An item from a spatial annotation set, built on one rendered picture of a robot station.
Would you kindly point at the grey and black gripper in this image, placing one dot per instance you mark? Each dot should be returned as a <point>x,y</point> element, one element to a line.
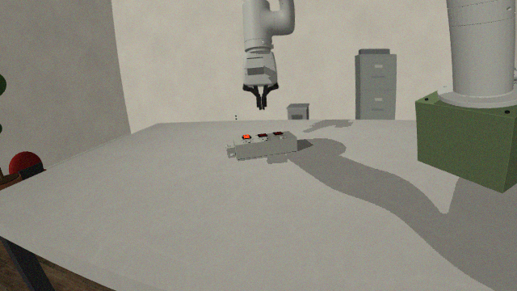
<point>252,82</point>

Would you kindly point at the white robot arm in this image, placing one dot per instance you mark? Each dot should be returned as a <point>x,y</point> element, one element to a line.
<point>482,35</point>

